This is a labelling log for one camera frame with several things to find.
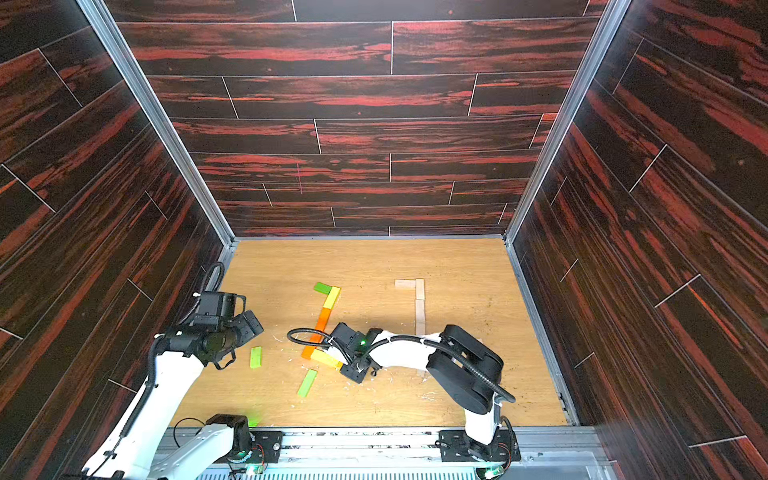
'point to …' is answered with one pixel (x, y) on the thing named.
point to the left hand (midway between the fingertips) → (248, 330)
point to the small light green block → (256, 357)
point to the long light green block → (307, 383)
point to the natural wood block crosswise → (405, 283)
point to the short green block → (322, 287)
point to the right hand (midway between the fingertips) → (359, 359)
